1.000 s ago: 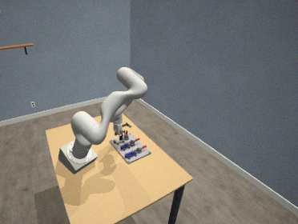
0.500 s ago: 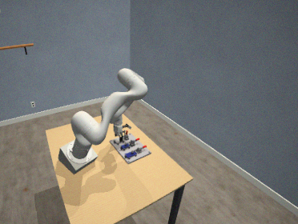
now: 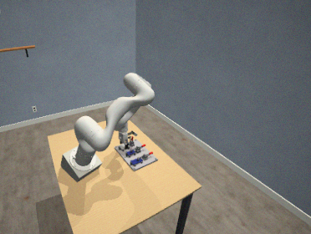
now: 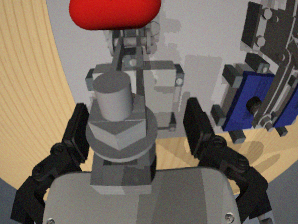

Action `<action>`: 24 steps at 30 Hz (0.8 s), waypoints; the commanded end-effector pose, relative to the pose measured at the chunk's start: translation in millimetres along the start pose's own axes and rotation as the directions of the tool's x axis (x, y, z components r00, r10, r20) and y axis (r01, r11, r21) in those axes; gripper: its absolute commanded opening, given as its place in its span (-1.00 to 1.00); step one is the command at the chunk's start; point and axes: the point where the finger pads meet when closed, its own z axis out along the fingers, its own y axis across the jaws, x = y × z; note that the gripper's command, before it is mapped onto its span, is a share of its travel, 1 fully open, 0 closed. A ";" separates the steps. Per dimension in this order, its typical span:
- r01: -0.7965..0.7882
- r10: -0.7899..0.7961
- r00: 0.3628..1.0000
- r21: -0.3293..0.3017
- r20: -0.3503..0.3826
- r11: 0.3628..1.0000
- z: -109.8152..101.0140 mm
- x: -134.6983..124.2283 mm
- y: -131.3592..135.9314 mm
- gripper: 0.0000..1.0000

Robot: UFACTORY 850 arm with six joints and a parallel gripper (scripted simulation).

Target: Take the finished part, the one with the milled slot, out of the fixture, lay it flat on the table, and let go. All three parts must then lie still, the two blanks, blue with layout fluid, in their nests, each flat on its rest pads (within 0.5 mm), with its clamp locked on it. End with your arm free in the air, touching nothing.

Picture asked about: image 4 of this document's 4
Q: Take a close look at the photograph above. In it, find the blue rectangular block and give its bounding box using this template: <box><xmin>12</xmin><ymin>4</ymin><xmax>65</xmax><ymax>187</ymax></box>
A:
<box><xmin>271</xmin><ymin>82</ymin><xmax>298</xmax><ymax>128</ymax></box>
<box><xmin>221</xmin><ymin>63</ymin><xmax>275</xmax><ymax>132</ymax></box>

